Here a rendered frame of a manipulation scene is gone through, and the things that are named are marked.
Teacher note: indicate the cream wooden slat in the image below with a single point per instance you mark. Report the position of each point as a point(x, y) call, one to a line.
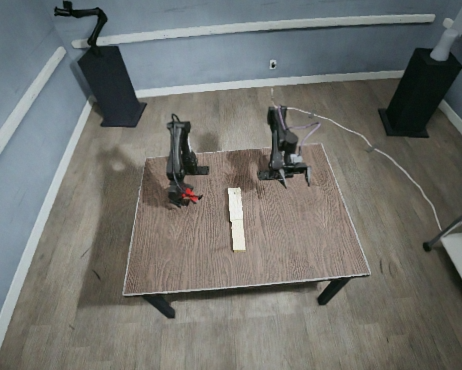
point(235, 204)

